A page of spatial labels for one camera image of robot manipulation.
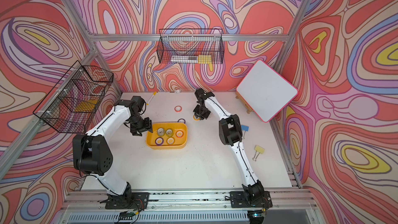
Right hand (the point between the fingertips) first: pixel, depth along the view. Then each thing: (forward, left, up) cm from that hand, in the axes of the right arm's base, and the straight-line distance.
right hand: (198, 120), depth 104 cm
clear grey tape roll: (-11, +24, +4) cm, 26 cm away
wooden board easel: (+5, -35, +3) cm, 36 cm away
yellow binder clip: (-22, -35, -1) cm, 42 cm away
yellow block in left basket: (-12, +52, +32) cm, 62 cm away
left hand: (-14, +28, +11) cm, 33 cm away
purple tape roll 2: (0, +12, 0) cm, 12 cm away
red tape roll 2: (+11, +15, 0) cm, 18 cm away
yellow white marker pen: (+25, +34, +2) cm, 42 cm away
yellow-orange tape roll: (-16, +17, +1) cm, 23 cm away
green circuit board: (-52, +35, -1) cm, 63 cm away
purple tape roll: (-16, +24, +1) cm, 29 cm away
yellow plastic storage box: (-12, +20, +1) cm, 23 cm away
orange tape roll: (+1, +2, 0) cm, 3 cm away
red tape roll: (-11, +12, +1) cm, 16 cm away
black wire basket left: (-12, +61, +32) cm, 70 cm away
